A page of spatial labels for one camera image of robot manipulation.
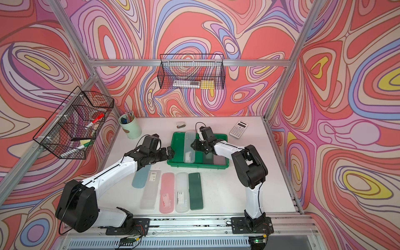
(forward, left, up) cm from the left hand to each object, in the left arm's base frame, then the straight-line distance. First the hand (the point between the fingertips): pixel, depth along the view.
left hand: (170, 153), depth 87 cm
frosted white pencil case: (+2, -10, -7) cm, 13 cm away
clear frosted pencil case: (-17, +10, -11) cm, 22 cm away
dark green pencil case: (-22, -15, -10) cm, 29 cm away
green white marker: (-7, +43, +14) cm, 46 cm away
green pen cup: (+20, +28, +3) cm, 35 cm away
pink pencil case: (-19, +1, -10) cm, 21 cm away
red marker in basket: (+8, +31, +22) cm, 39 cm away
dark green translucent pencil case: (+3, -22, -10) cm, 24 cm away
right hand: (+8, -13, -7) cm, 17 cm away
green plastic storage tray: (+16, -31, -6) cm, 36 cm away
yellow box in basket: (+33, -21, +23) cm, 46 cm away
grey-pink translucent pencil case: (+1, -28, -8) cm, 30 cm away
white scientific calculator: (+27, -45, -9) cm, 53 cm away
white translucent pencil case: (-19, -8, -10) cm, 23 cm away
